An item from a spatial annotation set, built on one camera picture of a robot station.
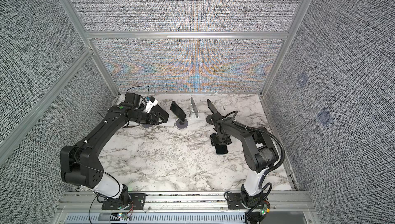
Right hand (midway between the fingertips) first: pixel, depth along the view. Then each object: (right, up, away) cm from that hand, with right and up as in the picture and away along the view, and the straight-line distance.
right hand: (219, 142), depth 94 cm
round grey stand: (-24, +10, +8) cm, 27 cm away
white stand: (-31, +12, +6) cm, 34 cm away
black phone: (-27, +19, +7) cm, 34 cm away
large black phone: (0, -2, -5) cm, 6 cm away
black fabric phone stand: (-6, +15, -13) cm, 21 cm away
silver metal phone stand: (-15, +21, +2) cm, 26 cm away
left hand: (-33, +15, -11) cm, 38 cm away
